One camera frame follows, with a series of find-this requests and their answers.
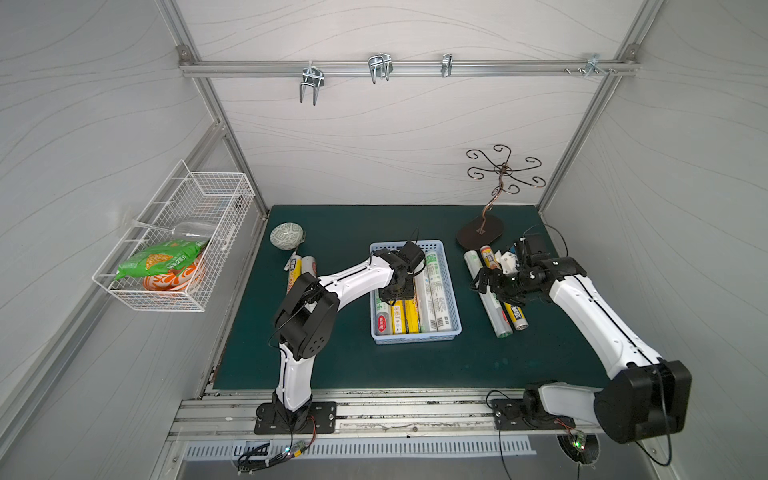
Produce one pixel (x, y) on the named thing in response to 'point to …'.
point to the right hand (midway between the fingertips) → (486, 289)
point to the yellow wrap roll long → (397, 318)
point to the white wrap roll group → (426, 309)
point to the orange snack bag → (173, 281)
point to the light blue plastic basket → (449, 291)
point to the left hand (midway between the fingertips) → (404, 296)
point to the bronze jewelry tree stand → (483, 231)
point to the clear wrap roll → (494, 310)
